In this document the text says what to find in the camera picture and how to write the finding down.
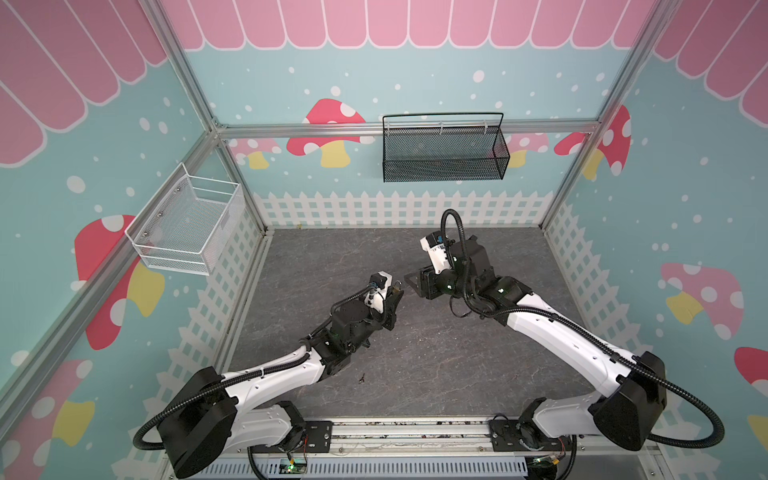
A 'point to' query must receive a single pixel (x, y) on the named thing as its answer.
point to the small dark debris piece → (362, 378)
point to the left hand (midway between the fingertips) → (398, 294)
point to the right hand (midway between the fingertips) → (411, 274)
